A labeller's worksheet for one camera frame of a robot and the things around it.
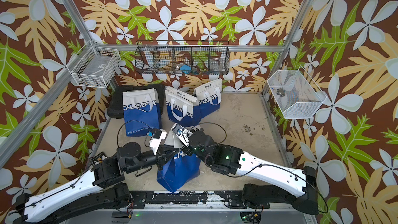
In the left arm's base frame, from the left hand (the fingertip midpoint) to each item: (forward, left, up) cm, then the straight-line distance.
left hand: (179, 149), depth 62 cm
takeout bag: (+27, +25, -12) cm, 39 cm away
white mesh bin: (+32, -62, -2) cm, 70 cm away
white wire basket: (+47, +52, +6) cm, 71 cm away
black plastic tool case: (+37, +49, -23) cm, 65 cm away
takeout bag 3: (-5, -1, -7) cm, 9 cm away
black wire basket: (+61, +3, +2) cm, 61 cm away
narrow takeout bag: (+26, +1, -6) cm, 26 cm away
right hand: (+7, 0, +2) cm, 8 cm away
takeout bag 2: (+38, -14, -9) cm, 42 cm away
